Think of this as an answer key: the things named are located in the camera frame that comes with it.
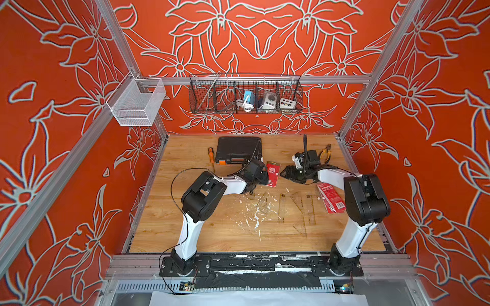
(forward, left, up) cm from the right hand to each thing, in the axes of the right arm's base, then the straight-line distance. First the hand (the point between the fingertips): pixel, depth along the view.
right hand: (281, 174), depth 96 cm
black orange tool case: (+16, +26, 0) cm, 30 cm away
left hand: (+1, +7, -1) cm, 7 cm away
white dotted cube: (+26, -1, +25) cm, 36 cm away
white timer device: (+25, +7, +28) cm, 38 cm away
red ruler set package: (+2, +3, -4) cm, 6 cm away
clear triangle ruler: (-15, +10, -4) cm, 18 cm away
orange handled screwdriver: (+15, +39, -2) cm, 42 cm away
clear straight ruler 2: (-17, -12, -4) cm, 22 cm away
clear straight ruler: (-16, +1, -5) cm, 17 cm away
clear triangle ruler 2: (-14, -7, -4) cm, 16 cm away
